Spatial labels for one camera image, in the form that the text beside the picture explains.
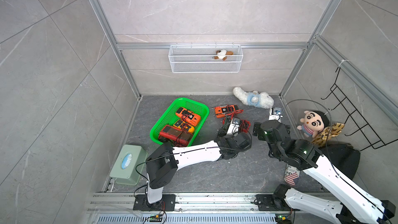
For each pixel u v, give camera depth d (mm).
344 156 635
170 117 1024
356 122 661
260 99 1048
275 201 647
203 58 1009
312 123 817
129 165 779
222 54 873
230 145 592
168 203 731
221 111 1062
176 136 870
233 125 684
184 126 977
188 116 1007
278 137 464
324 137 761
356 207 390
